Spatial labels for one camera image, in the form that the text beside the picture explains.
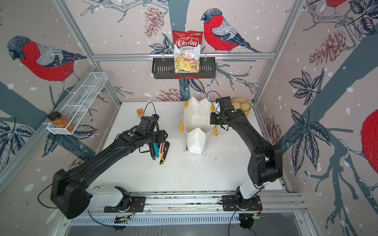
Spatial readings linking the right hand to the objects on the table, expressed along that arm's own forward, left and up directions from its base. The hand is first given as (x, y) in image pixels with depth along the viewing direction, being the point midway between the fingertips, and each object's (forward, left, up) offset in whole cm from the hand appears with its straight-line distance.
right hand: (211, 117), depth 88 cm
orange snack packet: (+17, +54, -16) cm, 59 cm away
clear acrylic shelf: (-5, +75, +15) cm, 76 cm away
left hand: (-12, +26, +1) cm, 28 cm away
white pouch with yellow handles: (+6, +10, -16) cm, 20 cm away
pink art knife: (-12, +32, -16) cm, 38 cm away
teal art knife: (-13, +35, -18) cm, 42 cm away
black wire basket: (+27, +31, +17) cm, 44 cm away
